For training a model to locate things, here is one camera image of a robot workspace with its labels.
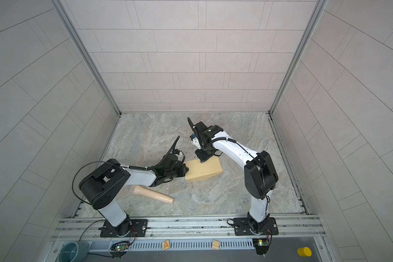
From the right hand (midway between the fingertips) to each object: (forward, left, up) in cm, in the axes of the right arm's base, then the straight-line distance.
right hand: (202, 157), depth 85 cm
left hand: (-1, +6, -9) cm, 11 cm away
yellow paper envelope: (-4, +1, -7) cm, 8 cm away
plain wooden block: (-37, -3, -8) cm, 38 cm away
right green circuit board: (-38, -23, -11) cm, 45 cm away
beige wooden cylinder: (-13, +32, -5) cm, 35 cm away
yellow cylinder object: (-41, -37, -5) cm, 56 cm away
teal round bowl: (-35, +53, -5) cm, 64 cm away
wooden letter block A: (-35, +17, -8) cm, 40 cm away
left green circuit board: (-36, +35, -6) cm, 51 cm away
